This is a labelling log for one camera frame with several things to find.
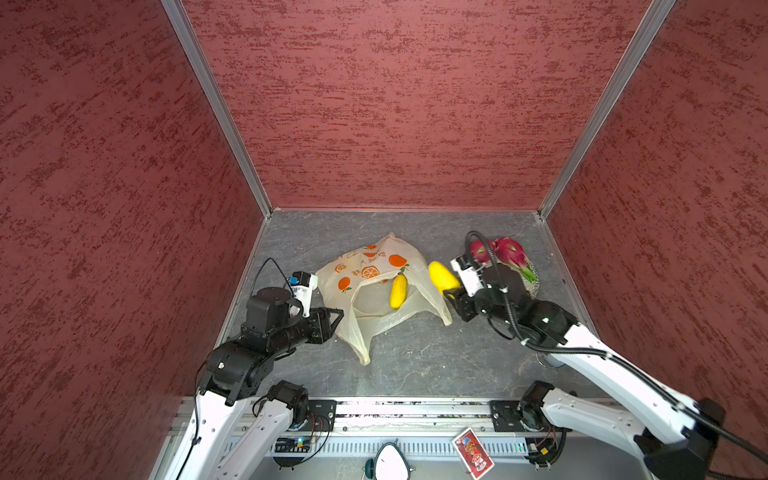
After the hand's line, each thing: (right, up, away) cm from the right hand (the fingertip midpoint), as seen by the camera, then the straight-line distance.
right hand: (448, 297), depth 74 cm
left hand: (-28, -4, -7) cm, 29 cm away
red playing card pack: (+5, -36, -6) cm, 36 cm away
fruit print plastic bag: (-23, +3, +6) cm, 24 cm away
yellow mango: (-2, +5, -1) cm, 6 cm away
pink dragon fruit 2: (+27, +10, +26) cm, 39 cm away
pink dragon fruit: (+15, +11, +24) cm, 31 cm away
